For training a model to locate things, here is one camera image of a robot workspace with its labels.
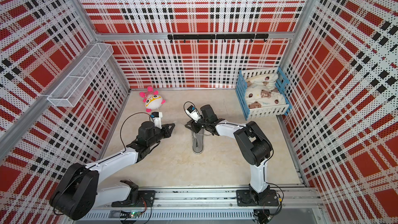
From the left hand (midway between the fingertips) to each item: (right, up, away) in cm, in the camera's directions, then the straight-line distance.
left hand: (177, 124), depth 87 cm
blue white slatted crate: (+68, +25, +18) cm, 75 cm away
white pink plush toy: (-21, +14, +18) cm, 31 cm away
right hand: (+6, 0, +5) cm, 8 cm away
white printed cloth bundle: (+54, +20, +18) cm, 60 cm away
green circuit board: (-15, -38, -18) cm, 45 cm away
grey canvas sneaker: (+12, -10, +2) cm, 16 cm away
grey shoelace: (+10, -6, +4) cm, 12 cm away
